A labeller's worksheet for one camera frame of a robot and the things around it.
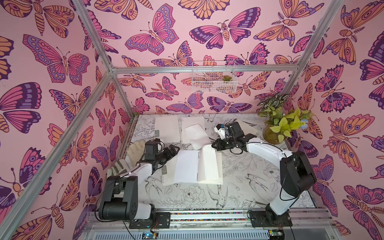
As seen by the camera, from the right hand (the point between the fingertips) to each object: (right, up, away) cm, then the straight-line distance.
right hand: (213, 143), depth 89 cm
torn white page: (-9, +4, +16) cm, 19 cm away
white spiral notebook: (-31, +8, +17) cm, 36 cm away
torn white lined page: (-17, +14, +29) cm, 36 cm away
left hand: (-22, -4, +2) cm, 23 cm away
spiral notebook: (-27, -17, +1) cm, 32 cm away
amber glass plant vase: (+41, +4, +15) cm, 44 cm away
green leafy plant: (+37, +13, -5) cm, 40 cm away
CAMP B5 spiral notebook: (+28, +9, +22) cm, 37 cm away
